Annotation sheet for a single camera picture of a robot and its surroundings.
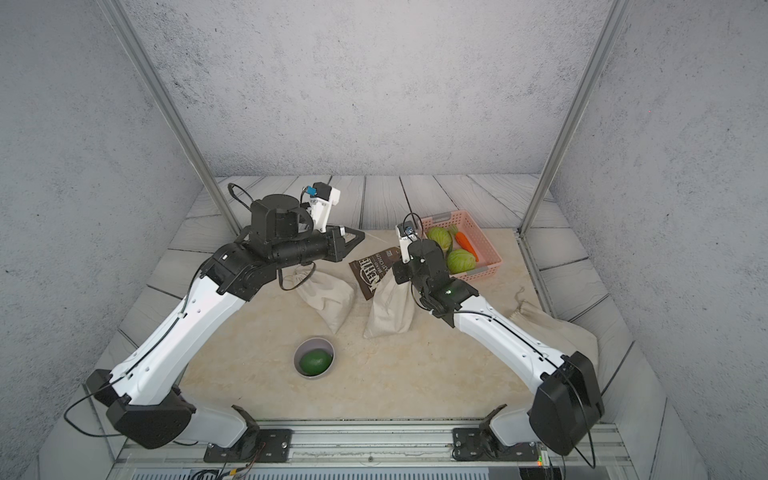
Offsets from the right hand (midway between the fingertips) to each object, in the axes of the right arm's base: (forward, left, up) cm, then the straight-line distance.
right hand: (404, 250), depth 79 cm
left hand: (-9, +8, +16) cm, 20 cm away
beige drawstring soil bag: (-10, +3, -13) cm, 17 cm away
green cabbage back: (+23, -14, -18) cm, 32 cm away
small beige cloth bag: (-4, +22, -16) cm, 27 cm away
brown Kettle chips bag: (+12, +12, -23) cm, 29 cm away
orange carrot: (+25, -23, -25) cm, 42 cm away
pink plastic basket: (+18, -30, -24) cm, 43 cm away
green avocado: (-22, +24, -21) cm, 39 cm away
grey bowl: (-16, +27, -21) cm, 38 cm away
